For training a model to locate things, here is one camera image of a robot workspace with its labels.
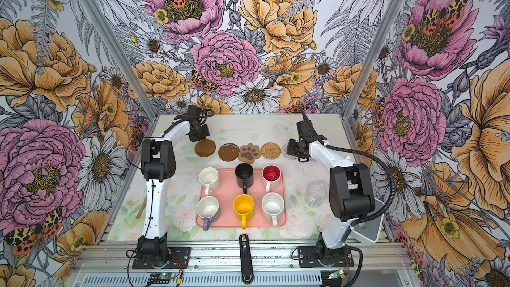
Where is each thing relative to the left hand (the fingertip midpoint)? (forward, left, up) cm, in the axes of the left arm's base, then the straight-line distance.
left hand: (205, 140), depth 110 cm
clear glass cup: (-32, -54, 0) cm, 63 cm away
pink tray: (-29, -15, 0) cm, 33 cm away
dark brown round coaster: (-7, -1, +2) cm, 7 cm away
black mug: (-23, -22, +5) cm, 33 cm away
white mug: (-24, -6, +2) cm, 25 cm away
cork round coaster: (-8, -35, 0) cm, 36 cm away
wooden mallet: (-37, +22, 0) cm, 43 cm away
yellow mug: (-37, -22, +1) cm, 43 cm away
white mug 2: (-37, -34, +2) cm, 51 cm away
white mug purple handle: (-37, -7, +1) cm, 38 cm away
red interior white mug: (-23, -34, +2) cm, 41 cm away
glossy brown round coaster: (-7, -13, 0) cm, 15 cm away
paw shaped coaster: (-8, -24, -1) cm, 25 cm away
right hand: (-16, -44, +8) cm, 47 cm away
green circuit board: (-60, +4, -1) cm, 60 cm away
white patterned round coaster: (-8, -42, 0) cm, 43 cm away
